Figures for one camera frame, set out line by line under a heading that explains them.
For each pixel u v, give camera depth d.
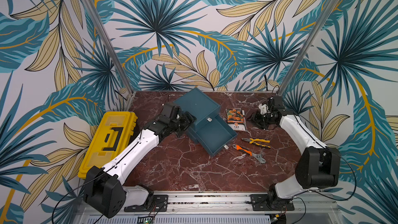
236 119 1.03
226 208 0.73
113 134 0.78
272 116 0.64
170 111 0.59
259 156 0.88
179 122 0.67
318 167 0.44
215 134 0.92
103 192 0.39
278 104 0.69
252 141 0.93
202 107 0.86
